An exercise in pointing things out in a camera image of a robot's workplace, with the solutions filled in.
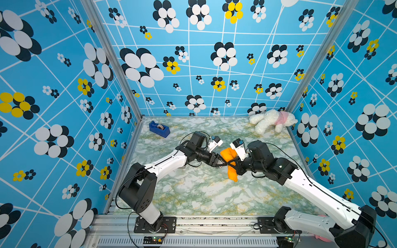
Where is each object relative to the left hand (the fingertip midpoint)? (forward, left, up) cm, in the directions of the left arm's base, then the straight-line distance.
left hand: (226, 162), depth 77 cm
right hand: (-1, -2, +3) cm, 4 cm away
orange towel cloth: (0, 0, +7) cm, 7 cm away
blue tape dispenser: (+31, +41, -11) cm, 52 cm away
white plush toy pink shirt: (+38, -41, -8) cm, 56 cm away
